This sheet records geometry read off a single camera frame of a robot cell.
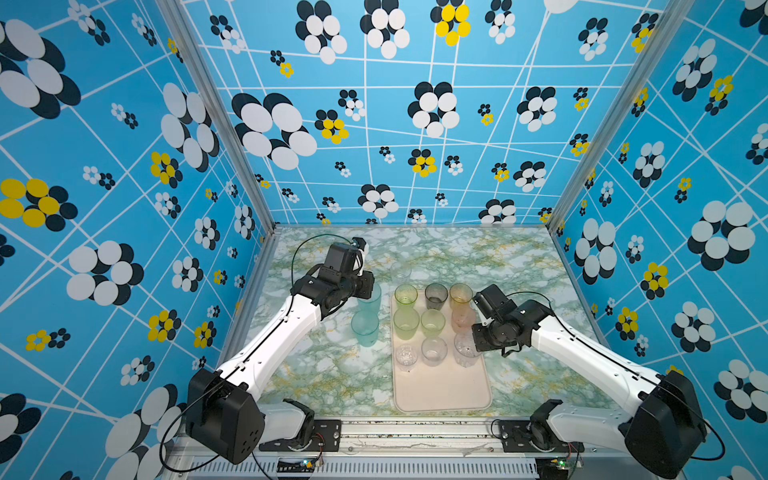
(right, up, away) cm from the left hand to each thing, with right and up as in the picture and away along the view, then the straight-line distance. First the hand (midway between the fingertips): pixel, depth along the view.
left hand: (371, 277), depth 81 cm
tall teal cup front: (-3, -15, +10) cm, 19 cm away
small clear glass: (+10, -24, +5) cm, 26 cm away
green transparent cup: (+10, -8, +17) cm, 21 cm away
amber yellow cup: (+26, -6, +7) cm, 28 cm away
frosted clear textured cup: (+18, -22, +6) cm, 29 cm away
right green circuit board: (+44, -44, -12) cm, 63 cm away
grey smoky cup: (+20, -7, +16) cm, 27 cm away
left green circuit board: (-15, -44, -11) cm, 48 cm away
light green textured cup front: (+18, -15, +11) cm, 26 cm away
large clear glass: (+9, 0, +20) cm, 22 cm away
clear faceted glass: (+27, -22, +5) cm, 35 cm away
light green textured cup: (+10, -15, +12) cm, 22 cm away
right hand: (+31, -18, +1) cm, 35 cm away
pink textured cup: (+27, -14, +10) cm, 32 cm away
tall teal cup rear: (0, -9, +7) cm, 11 cm away
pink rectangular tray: (+16, -29, +4) cm, 33 cm away
